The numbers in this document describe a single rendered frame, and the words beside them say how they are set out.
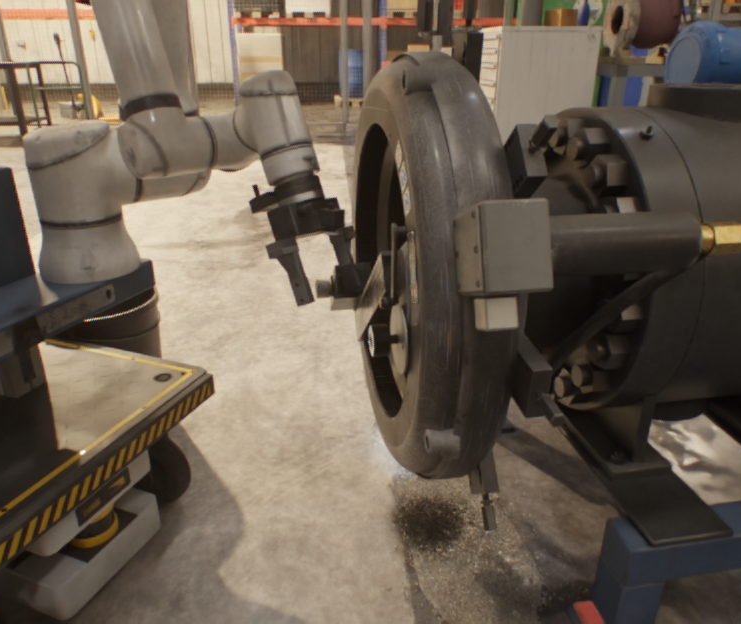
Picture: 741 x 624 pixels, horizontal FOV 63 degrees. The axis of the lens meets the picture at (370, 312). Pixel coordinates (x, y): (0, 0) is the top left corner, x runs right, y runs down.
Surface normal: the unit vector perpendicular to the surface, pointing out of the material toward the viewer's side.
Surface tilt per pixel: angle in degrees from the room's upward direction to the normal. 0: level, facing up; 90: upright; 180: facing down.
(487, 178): 53
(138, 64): 71
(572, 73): 90
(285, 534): 0
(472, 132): 42
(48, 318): 90
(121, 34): 76
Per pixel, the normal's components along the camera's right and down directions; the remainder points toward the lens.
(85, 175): 0.62, 0.32
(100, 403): 0.00, -0.92
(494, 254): 0.16, 0.01
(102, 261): 0.56, 0.00
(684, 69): -0.98, 0.07
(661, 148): 0.10, -0.53
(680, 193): 0.14, -0.26
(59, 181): 0.11, 0.40
